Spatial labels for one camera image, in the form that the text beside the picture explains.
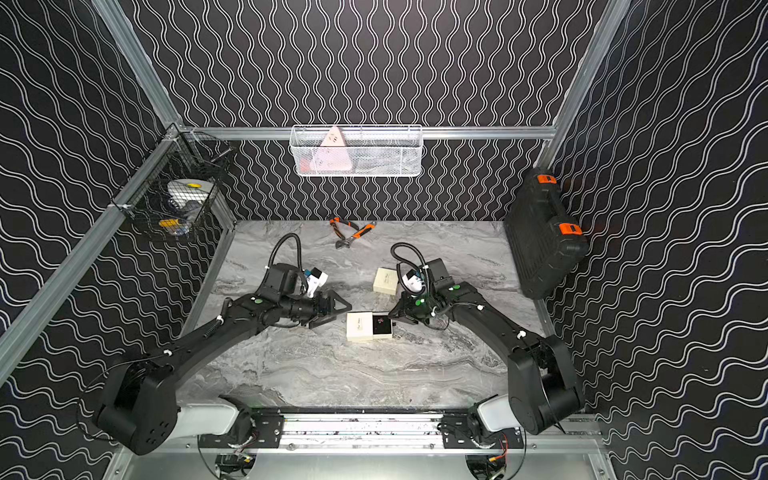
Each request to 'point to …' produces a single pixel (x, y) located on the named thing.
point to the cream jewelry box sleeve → (385, 281)
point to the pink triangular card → (331, 159)
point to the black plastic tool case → (546, 246)
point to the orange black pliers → (336, 220)
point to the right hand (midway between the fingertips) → (391, 314)
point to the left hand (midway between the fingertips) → (343, 308)
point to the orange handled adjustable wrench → (345, 243)
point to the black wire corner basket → (171, 192)
